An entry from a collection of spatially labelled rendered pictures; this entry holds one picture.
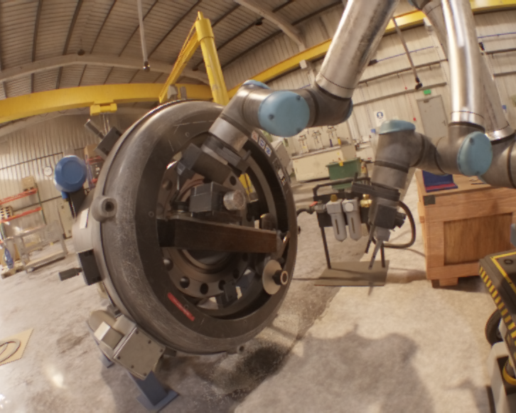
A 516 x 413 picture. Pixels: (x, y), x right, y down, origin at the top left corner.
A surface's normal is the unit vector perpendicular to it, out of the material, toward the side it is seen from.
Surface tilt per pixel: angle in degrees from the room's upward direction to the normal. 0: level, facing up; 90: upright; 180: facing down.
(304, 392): 0
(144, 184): 90
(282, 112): 116
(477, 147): 94
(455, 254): 90
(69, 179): 90
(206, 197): 65
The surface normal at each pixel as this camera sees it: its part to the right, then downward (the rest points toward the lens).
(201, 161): 0.69, 0.55
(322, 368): -0.25, -0.96
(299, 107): 0.40, 0.47
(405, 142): -0.10, 0.18
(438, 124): -0.63, 0.27
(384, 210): -0.34, 0.11
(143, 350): 0.80, -0.11
